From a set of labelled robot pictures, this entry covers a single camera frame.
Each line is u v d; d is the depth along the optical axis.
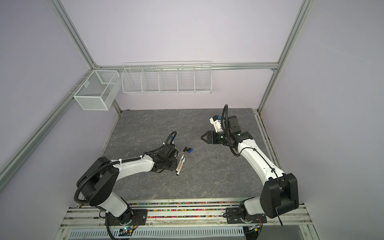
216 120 0.74
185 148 0.99
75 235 0.77
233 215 0.73
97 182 0.45
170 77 0.99
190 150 0.99
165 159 0.70
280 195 0.41
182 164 0.91
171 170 0.89
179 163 0.91
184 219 0.74
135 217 0.73
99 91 1.03
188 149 0.99
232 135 0.62
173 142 0.80
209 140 0.72
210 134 0.71
